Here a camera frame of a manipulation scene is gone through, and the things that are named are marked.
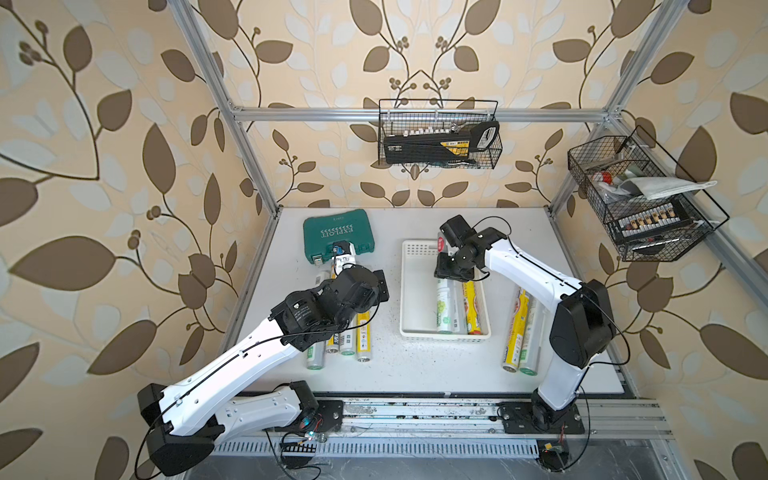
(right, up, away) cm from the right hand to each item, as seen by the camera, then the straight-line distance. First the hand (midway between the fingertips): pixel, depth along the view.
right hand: (441, 273), depth 88 cm
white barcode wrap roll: (-35, -22, -7) cm, 42 cm away
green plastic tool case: (-41, +13, +20) cm, 47 cm away
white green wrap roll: (+5, -11, 0) cm, 12 cm away
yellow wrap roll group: (-23, -18, -4) cm, 29 cm away
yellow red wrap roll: (-32, -19, -4) cm, 38 cm away
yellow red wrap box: (+9, -11, +1) cm, 14 cm away
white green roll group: (0, -5, -6) cm, 8 cm away
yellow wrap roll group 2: (+19, -20, -6) cm, 28 cm away
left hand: (-19, +1, -20) cm, 28 cm away
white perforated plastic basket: (-7, -8, +5) cm, 11 cm away
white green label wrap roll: (-27, -19, -6) cm, 33 cm away
